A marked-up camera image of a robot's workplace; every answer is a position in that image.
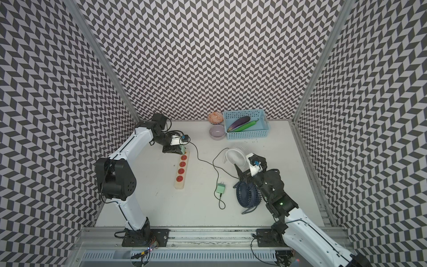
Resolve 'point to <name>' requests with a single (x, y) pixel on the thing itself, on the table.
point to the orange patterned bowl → (216, 118)
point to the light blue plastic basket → (259, 131)
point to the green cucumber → (245, 126)
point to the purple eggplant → (238, 123)
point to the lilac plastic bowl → (217, 132)
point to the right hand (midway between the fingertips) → (245, 161)
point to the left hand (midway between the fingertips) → (178, 146)
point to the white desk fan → (239, 157)
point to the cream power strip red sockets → (180, 177)
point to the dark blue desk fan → (248, 196)
